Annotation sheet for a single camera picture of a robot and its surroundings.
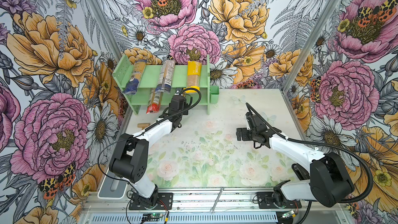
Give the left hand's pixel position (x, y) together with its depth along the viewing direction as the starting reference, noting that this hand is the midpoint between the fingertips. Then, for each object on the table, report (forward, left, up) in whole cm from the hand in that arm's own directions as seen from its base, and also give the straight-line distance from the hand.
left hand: (180, 106), depth 93 cm
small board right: (-52, -52, -15) cm, 75 cm away
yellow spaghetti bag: (+12, -8, +15) cm, 21 cm away
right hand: (-16, -37, -8) cm, 41 cm away
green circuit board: (-51, +10, -15) cm, 55 cm away
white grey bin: (-41, +30, -10) cm, 52 cm away
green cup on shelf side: (+18, -22, -10) cm, 30 cm away
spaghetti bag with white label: (+9, +8, +15) cm, 19 cm away
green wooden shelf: (+12, +32, +15) cm, 38 cm away
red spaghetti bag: (+3, +16, +1) cm, 16 cm away
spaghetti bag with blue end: (+2, +23, +16) cm, 28 cm away
